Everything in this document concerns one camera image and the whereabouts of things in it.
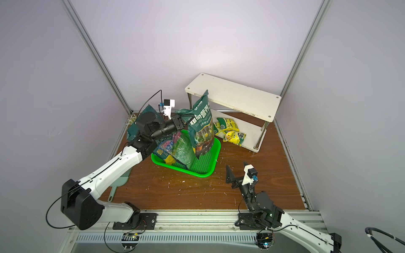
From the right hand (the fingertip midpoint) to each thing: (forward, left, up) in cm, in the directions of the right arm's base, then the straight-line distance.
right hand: (237, 164), depth 71 cm
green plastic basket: (+7, +17, -18) cm, 26 cm away
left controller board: (-29, +50, -22) cm, 62 cm away
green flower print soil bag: (+14, +17, +12) cm, 25 cm away
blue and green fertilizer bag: (+12, +31, -6) cm, 34 cm away
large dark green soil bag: (+13, +51, +7) cm, 53 cm away
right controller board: (-27, -12, -20) cm, 35 cm away
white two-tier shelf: (+22, -7, +14) cm, 27 cm away
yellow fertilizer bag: (+22, -2, -9) cm, 24 cm away
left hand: (+12, +19, +19) cm, 29 cm away
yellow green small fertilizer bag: (+32, +4, -9) cm, 34 cm away
